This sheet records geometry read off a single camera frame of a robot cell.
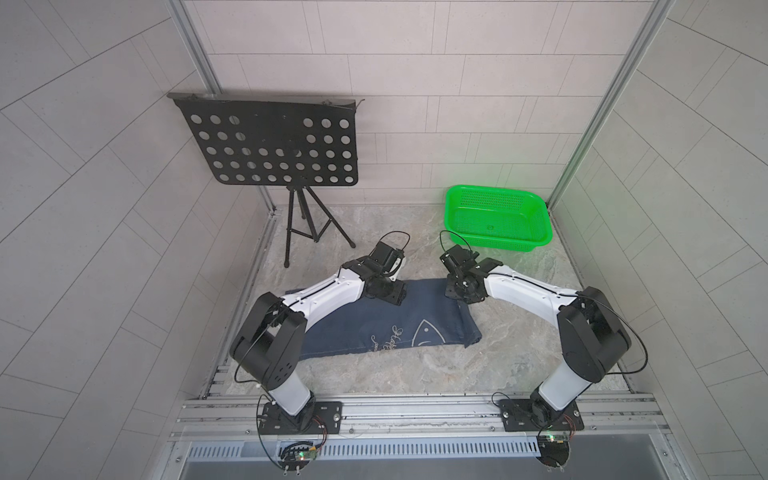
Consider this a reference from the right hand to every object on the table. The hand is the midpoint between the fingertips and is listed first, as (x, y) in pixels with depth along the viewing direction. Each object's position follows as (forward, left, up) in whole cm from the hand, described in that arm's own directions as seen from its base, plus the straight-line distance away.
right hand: (451, 291), depth 91 cm
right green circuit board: (-40, -18, -5) cm, 44 cm away
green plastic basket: (+30, -22, -1) cm, 38 cm away
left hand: (0, +15, +3) cm, 15 cm away
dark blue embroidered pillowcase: (-8, +8, 0) cm, 11 cm away
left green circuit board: (-38, +40, +1) cm, 55 cm away
